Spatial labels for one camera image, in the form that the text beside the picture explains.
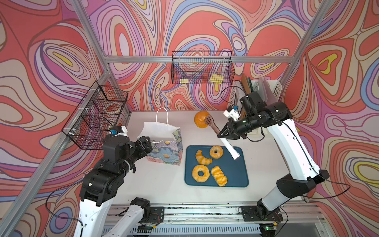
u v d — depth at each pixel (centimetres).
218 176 82
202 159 88
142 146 54
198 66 82
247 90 93
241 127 55
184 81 82
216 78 91
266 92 89
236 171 84
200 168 87
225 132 62
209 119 72
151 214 73
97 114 80
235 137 57
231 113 62
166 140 72
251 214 72
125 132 52
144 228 71
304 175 40
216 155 91
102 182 36
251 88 92
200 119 75
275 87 105
